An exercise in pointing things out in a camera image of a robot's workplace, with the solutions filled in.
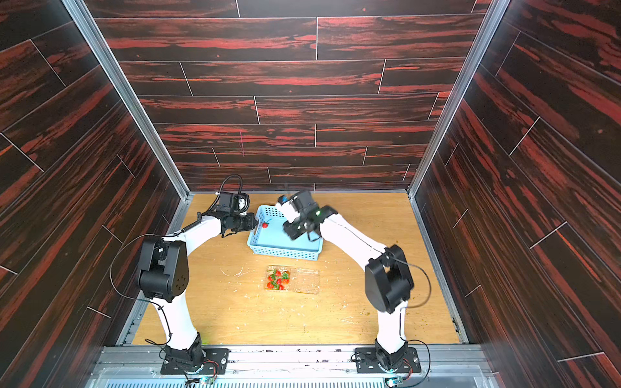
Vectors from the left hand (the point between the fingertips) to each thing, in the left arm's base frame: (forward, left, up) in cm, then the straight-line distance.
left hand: (258, 221), depth 100 cm
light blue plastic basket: (-2, -4, -8) cm, 9 cm away
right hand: (-7, -15, +7) cm, 18 cm away
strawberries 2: (-22, -10, -7) cm, 26 cm away
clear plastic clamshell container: (-22, -15, -8) cm, 28 cm away
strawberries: (+2, -1, -5) cm, 6 cm away
